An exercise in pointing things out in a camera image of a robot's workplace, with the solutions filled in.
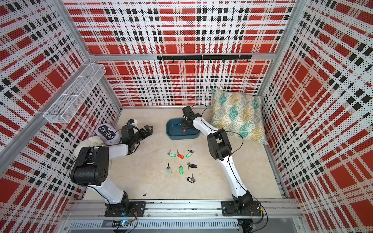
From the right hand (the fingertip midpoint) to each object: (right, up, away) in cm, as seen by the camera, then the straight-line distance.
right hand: (188, 123), depth 107 cm
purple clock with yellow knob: (-51, -7, -15) cm, 54 cm away
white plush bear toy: (-50, -9, -29) cm, 59 cm away
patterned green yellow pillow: (+35, +6, -11) cm, 38 cm away
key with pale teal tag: (-11, -28, -19) cm, 36 cm away
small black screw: (-22, -39, -29) cm, 53 cm away
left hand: (-25, -3, -9) cm, 27 cm away
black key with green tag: (+2, -20, -12) cm, 24 cm away
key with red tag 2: (-3, -5, -1) cm, 6 cm away
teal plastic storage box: (-10, -6, 0) cm, 12 cm away
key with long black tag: (+4, -33, -23) cm, 41 cm away
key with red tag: (-3, -22, -14) cm, 26 cm away
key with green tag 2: (-3, -28, -19) cm, 35 cm away
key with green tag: (-9, -21, -14) cm, 26 cm away
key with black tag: (+3, -26, -19) cm, 32 cm away
